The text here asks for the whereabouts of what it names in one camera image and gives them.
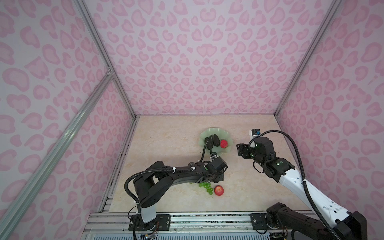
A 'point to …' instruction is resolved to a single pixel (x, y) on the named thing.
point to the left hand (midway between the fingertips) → (221, 172)
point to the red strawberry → (223, 143)
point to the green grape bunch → (207, 185)
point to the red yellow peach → (219, 190)
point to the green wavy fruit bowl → (222, 134)
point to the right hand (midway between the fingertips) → (244, 143)
